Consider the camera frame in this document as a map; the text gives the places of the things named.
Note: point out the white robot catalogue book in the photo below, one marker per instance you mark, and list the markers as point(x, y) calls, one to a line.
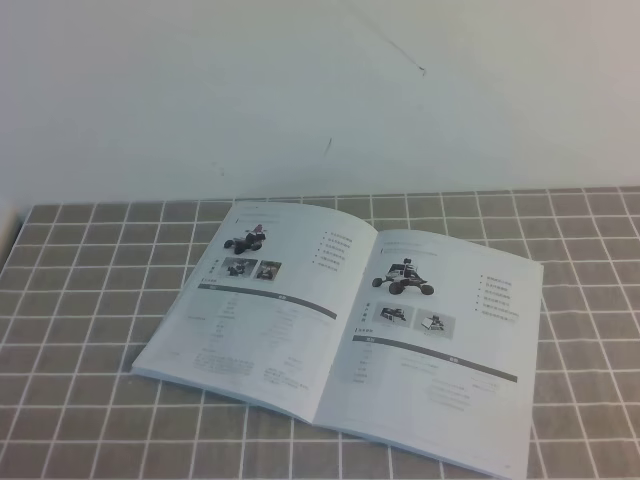
point(413, 339)

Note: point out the grey checked tablecloth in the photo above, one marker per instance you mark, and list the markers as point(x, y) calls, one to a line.
point(84, 286)

